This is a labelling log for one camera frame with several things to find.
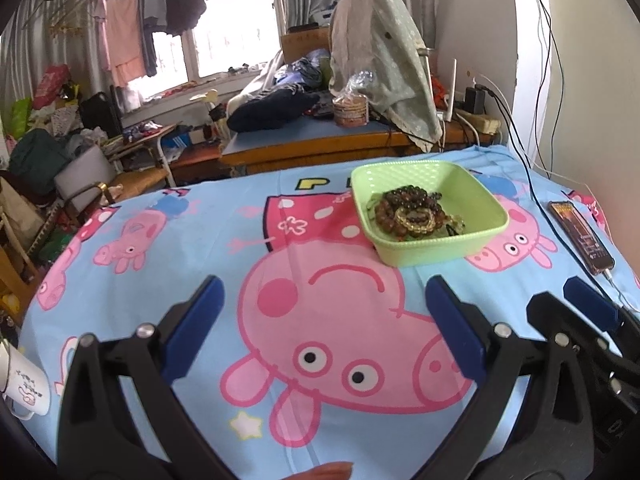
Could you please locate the golden bead bracelet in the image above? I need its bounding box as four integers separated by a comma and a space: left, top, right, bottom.
394, 205, 440, 233

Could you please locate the brown wooden bead bracelet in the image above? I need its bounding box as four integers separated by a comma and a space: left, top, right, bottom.
373, 188, 452, 242

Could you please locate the operator left hand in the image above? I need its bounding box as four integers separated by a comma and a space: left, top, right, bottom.
284, 462, 354, 480

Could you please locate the smartphone with lit screen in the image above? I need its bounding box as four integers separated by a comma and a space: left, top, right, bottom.
548, 200, 615, 275

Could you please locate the white printed mug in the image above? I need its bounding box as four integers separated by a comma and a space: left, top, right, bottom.
1, 338, 51, 416

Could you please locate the green plastic basket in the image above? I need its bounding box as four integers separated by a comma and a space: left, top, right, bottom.
350, 159, 510, 268

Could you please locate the Peppa Pig blue bedsheet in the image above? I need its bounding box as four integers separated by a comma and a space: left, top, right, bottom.
19, 144, 640, 480

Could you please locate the white wifi router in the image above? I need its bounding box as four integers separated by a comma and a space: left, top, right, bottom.
437, 58, 458, 122

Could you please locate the wooden desk blue top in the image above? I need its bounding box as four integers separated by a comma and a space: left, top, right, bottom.
219, 114, 501, 174

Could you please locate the dark green bag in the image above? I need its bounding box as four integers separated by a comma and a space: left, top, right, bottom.
9, 129, 72, 195

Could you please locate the green dotted cloth cover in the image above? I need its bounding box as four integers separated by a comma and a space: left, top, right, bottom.
329, 0, 442, 152

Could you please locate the dark navy clothing pile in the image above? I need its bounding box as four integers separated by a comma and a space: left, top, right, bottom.
227, 84, 320, 133

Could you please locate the pink hanging garment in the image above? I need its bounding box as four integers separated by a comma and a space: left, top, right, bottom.
93, 0, 146, 88

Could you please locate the black charging cable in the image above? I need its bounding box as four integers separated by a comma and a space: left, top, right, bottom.
474, 84, 640, 311

